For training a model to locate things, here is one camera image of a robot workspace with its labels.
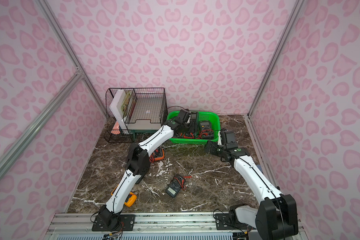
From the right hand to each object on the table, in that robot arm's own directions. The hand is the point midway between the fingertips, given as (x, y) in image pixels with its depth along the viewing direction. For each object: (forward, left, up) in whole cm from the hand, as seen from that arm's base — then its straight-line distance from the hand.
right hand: (211, 146), depth 84 cm
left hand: (+19, +9, -4) cm, 21 cm away
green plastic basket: (+29, -5, -7) cm, 30 cm away
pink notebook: (+18, +64, -7) cm, 66 cm away
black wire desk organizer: (+26, +55, +6) cm, 61 cm away
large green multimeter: (+13, +9, -4) cm, 16 cm away
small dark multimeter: (-18, +19, -10) cm, 28 cm away
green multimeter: (+17, +1, -7) cm, 19 cm away
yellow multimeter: (-26, +42, -9) cm, 50 cm away
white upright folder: (+20, +58, +5) cm, 62 cm away
